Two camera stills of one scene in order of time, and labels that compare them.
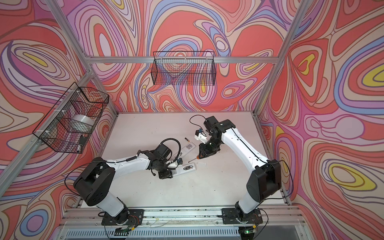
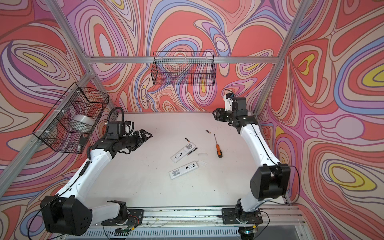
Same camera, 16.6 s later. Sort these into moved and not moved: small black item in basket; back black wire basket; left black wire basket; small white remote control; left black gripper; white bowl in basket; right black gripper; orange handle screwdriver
Moved: orange handle screwdriver; right black gripper; left black gripper
Not moved: small black item in basket; left black wire basket; back black wire basket; white bowl in basket; small white remote control
